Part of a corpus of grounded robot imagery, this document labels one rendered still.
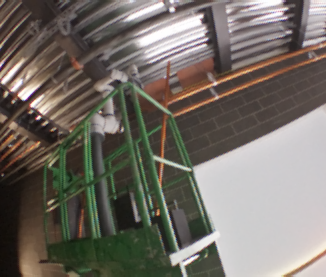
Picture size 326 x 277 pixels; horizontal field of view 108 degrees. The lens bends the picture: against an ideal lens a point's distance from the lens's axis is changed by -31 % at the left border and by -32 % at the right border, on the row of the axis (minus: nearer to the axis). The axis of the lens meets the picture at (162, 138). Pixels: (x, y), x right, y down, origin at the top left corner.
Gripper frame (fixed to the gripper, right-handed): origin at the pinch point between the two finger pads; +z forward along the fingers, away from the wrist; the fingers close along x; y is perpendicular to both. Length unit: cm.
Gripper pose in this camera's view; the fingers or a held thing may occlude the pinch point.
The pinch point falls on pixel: (137, 86)
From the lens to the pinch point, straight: 161.2
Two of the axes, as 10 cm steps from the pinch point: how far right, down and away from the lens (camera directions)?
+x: 5.5, 3.1, 7.7
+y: 7.9, -4.8, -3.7
